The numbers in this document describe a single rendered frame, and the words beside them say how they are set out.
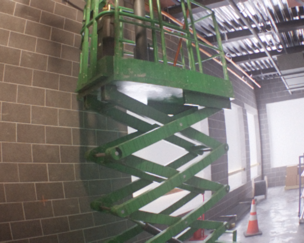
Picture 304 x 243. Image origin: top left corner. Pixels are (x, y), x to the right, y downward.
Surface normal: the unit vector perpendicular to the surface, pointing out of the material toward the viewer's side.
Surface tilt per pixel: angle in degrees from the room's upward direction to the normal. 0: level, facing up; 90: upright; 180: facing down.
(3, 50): 90
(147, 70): 90
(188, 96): 90
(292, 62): 90
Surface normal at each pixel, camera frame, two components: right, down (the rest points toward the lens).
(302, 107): -0.58, -0.07
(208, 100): 0.62, -0.14
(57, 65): 0.81, -0.13
